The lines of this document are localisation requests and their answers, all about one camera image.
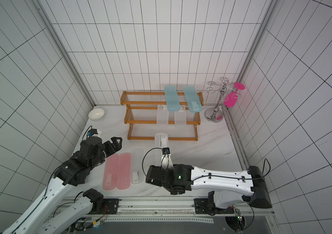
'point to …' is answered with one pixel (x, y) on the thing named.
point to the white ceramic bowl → (96, 114)
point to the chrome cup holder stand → (215, 114)
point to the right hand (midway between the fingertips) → (156, 173)
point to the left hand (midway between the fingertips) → (115, 145)
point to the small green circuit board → (238, 214)
